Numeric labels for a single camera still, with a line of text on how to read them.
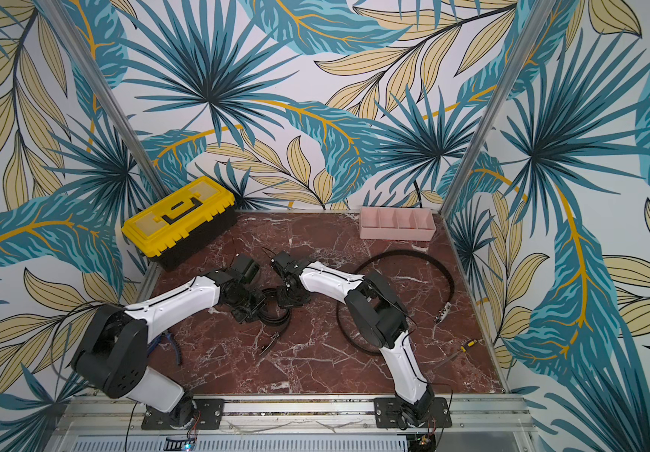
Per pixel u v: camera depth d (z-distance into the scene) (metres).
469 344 0.85
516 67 0.78
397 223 1.09
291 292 0.80
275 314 0.91
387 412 0.73
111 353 0.43
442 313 0.91
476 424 0.74
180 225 0.93
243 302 0.73
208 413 0.74
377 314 0.53
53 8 0.67
